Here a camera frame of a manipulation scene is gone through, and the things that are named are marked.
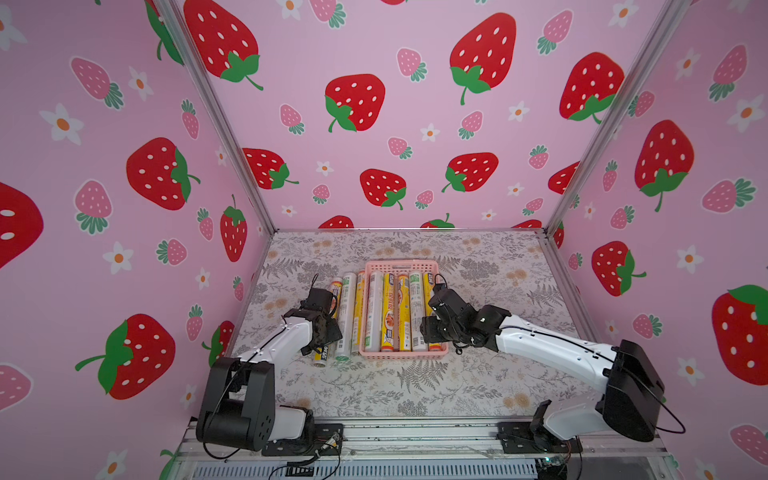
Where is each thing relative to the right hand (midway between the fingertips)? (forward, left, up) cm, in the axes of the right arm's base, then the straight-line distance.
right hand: (435, 320), depth 83 cm
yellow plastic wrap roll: (-9, +32, -8) cm, 35 cm away
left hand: (-3, +32, -9) cm, 34 cm away
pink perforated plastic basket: (+14, +12, -9) cm, 20 cm away
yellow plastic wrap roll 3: (+6, +9, -8) cm, 13 cm away
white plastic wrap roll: (+5, +19, -7) cm, 21 cm away
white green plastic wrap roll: (-1, +26, -7) cm, 27 cm away
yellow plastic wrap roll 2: (+12, +25, -10) cm, 29 cm away
